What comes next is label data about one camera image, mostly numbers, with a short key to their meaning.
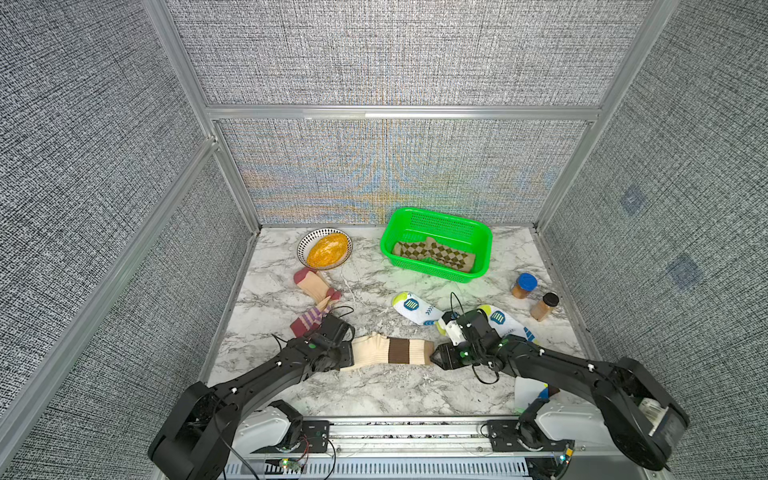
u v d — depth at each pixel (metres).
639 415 0.42
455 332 0.77
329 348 0.66
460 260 1.07
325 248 1.03
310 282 1.01
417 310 0.95
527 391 0.77
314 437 0.73
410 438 0.75
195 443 0.40
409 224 1.17
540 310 0.90
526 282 0.96
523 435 0.66
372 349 0.87
